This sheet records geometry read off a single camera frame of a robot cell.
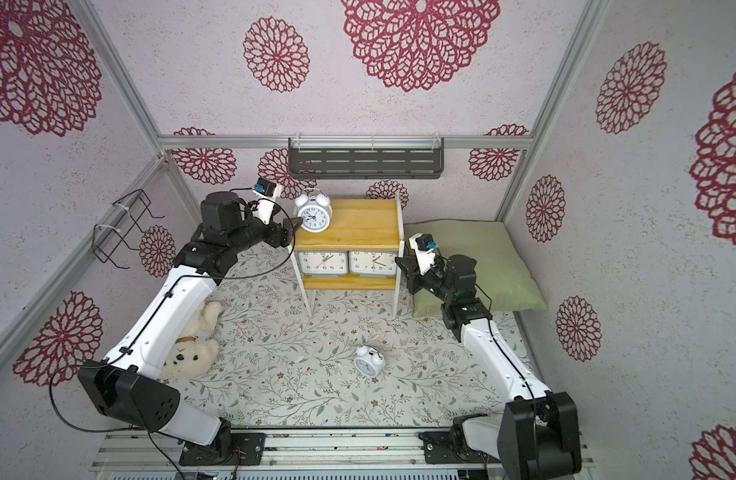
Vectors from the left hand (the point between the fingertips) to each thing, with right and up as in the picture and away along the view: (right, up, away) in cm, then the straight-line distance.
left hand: (287, 214), depth 74 cm
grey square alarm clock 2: (+21, -12, +13) cm, 28 cm away
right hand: (+28, -10, +2) cm, 30 cm away
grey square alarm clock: (+7, -12, +13) cm, 19 cm away
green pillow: (+63, -16, +20) cm, 68 cm away
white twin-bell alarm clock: (+21, -38, +6) cm, 44 cm away
